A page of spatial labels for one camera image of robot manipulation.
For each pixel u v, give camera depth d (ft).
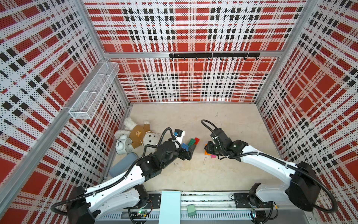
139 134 2.99
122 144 2.75
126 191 1.98
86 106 3.04
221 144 2.01
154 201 2.41
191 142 3.05
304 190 1.30
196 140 3.13
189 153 2.10
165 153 1.73
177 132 2.02
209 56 2.92
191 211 2.28
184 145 2.93
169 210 2.22
